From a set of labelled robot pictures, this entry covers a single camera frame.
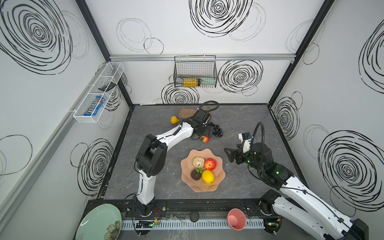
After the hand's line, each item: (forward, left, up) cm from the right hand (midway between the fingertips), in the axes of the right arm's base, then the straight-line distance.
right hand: (231, 146), depth 76 cm
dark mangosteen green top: (-10, +18, -12) cm, 24 cm away
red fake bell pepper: (-5, +11, -10) cm, 16 cm away
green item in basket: (+35, +11, +15) cm, 39 cm away
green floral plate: (-32, +61, -15) cm, 70 cm away
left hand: (+16, +11, -8) cm, 21 cm away
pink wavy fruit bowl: (-14, +16, -17) cm, 27 cm away
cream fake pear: (-4, +17, -10) cm, 20 cm away
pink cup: (-29, -2, -18) cm, 34 cm away
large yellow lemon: (-11, +12, -12) cm, 20 cm away
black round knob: (-29, +18, -8) cm, 36 cm away
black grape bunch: (+19, +4, -14) cm, 24 cm away
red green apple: (+14, +13, -14) cm, 23 cm away
